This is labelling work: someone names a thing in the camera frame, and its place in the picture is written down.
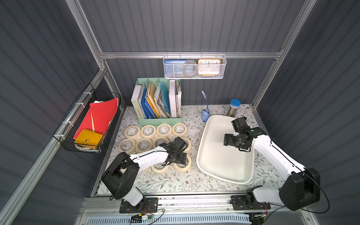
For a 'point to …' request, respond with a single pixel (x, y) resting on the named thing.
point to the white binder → (172, 95)
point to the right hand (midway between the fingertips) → (234, 142)
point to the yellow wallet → (88, 137)
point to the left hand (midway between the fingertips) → (177, 157)
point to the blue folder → (149, 113)
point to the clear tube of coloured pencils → (235, 103)
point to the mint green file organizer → (161, 99)
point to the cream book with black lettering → (135, 101)
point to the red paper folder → (99, 117)
